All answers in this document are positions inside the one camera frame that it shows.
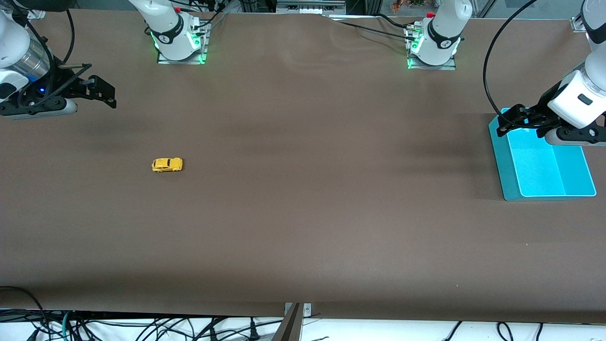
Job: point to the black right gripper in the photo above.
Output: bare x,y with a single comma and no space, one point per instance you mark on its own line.
60,83

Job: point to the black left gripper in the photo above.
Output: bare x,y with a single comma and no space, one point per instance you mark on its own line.
539,115

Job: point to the yellow beetle toy car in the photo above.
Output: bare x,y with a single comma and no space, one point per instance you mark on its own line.
167,165

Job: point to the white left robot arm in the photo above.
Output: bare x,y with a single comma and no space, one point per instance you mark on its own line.
445,28

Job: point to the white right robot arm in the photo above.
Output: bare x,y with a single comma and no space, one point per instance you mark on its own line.
170,28

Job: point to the teal plastic tray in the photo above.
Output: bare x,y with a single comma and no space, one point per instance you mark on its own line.
539,170

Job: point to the grey background device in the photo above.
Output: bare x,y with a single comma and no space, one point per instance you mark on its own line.
310,6

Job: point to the dark slanted bar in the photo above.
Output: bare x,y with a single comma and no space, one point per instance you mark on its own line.
289,329

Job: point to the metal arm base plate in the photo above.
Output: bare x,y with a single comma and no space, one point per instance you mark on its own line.
204,47
426,67

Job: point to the metal table corner bracket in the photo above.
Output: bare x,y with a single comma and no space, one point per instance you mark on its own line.
37,14
577,23

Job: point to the small metal edge bracket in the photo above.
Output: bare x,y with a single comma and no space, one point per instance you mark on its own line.
307,310

